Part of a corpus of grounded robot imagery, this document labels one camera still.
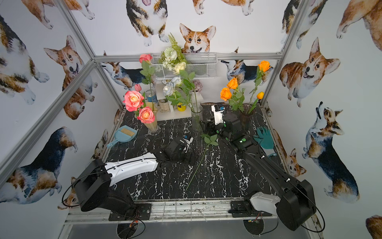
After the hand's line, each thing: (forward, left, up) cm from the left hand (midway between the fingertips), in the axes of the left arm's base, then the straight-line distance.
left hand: (193, 150), depth 85 cm
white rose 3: (+11, -11, -8) cm, 17 cm away
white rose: (+31, +8, +24) cm, 40 cm away
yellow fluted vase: (+19, +27, -2) cm, 33 cm away
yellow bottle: (+38, +10, -6) cm, 40 cm away
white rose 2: (+21, +9, +21) cm, 31 cm away
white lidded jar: (+37, +17, +20) cm, 45 cm away
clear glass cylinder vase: (+22, -3, +5) cm, 23 cm away
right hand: (+9, -9, +20) cm, 24 cm away
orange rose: (+28, -23, +25) cm, 44 cm away
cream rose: (+31, +3, +25) cm, 40 cm away
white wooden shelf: (+39, +22, -10) cm, 46 cm away
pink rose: (+5, +20, +26) cm, 33 cm away
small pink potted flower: (+39, -4, +15) cm, 42 cm away
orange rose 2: (+24, -26, +16) cm, 39 cm away
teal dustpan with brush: (+18, +49, -10) cm, 53 cm away
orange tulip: (+23, -39, +20) cm, 50 cm away
